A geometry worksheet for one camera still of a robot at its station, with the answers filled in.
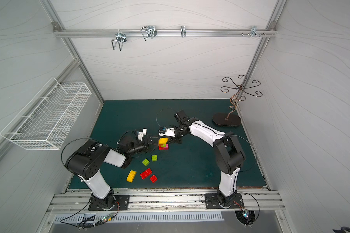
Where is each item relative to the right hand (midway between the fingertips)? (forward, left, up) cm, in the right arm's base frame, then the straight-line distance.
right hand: (168, 137), depth 89 cm
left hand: (-5, +4, +3) cm, 7 cm away
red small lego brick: (-23, +7, -7) cm, 25 cm away
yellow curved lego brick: (-4, +2, +2) cm, 5 cm away
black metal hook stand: (+22, -38, -8) cm, 45 cm away
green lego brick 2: (-11, +8, -8) cm, 16 cm away
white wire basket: (-9, +57, +24) cm, 63 cm away
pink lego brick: (-4, +1, -6) cm, 7 cm away
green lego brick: (-14, +13, -7) cm, 20 cm away
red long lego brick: (-21, +11, -7) cm, 25 cm away
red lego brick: (-5, +5, -6) cm, 9 cm away
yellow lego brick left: (-23, +19, -6) cm, 30 cm away
